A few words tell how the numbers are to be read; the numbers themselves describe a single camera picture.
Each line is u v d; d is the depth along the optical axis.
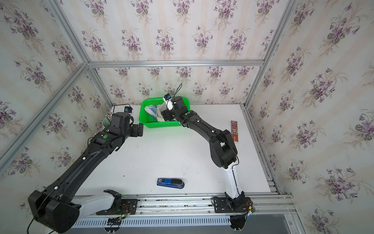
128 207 0.72
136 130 0.69
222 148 0.53
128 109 0.66
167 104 0.78
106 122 0.93
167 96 0.78
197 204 0.75
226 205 0.72
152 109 1.08
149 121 1.10
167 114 0.82
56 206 0.36
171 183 0.77
